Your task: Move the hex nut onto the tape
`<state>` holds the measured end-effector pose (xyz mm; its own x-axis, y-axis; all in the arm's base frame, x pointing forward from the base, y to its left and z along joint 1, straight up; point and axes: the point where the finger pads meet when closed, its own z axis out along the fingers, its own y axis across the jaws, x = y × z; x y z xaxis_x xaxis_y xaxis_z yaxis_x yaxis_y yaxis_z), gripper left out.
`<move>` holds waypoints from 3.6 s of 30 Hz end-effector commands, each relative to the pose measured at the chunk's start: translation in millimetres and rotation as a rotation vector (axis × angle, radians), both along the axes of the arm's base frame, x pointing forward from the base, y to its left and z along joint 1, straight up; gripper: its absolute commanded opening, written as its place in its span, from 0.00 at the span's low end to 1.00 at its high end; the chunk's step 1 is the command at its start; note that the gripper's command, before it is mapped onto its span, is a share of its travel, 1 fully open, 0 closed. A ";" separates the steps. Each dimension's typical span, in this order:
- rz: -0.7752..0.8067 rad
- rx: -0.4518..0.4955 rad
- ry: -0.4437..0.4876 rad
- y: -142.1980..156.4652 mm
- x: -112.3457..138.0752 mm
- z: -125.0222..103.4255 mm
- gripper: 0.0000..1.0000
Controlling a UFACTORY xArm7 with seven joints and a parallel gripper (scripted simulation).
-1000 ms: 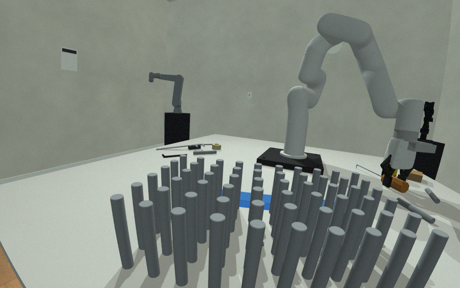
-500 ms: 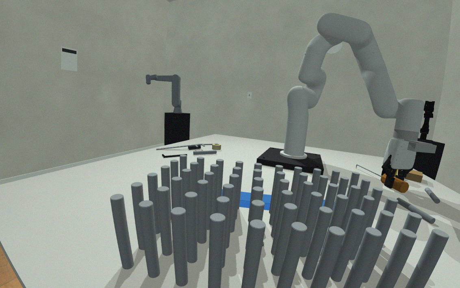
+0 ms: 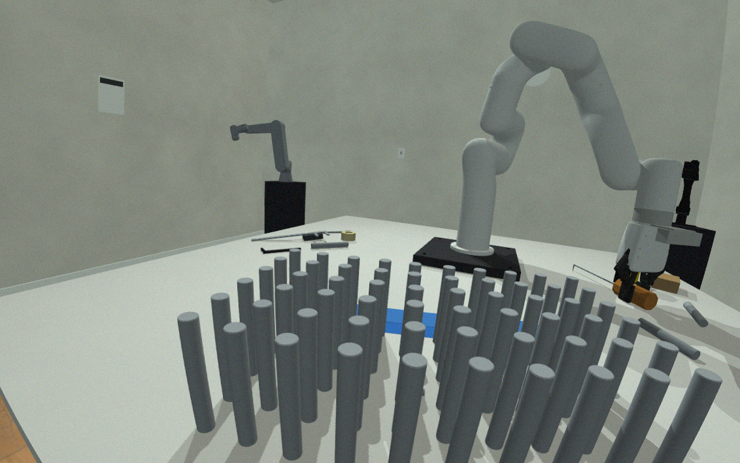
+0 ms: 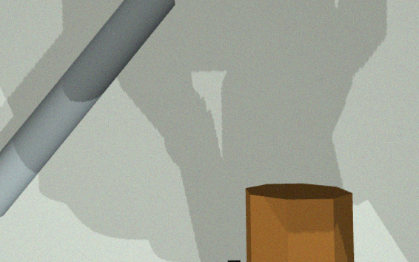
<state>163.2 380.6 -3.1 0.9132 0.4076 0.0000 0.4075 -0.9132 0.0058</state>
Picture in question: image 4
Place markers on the dark grey cylinder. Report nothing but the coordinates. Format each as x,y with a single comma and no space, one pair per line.
75,93

